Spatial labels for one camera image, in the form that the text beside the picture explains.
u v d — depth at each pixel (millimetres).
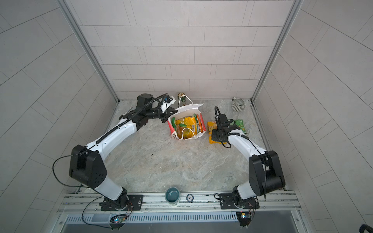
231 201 710
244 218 680
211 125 937
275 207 713
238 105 1109
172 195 734
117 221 648
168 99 665
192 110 811
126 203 691
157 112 680
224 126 691
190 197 730
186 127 897
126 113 1082
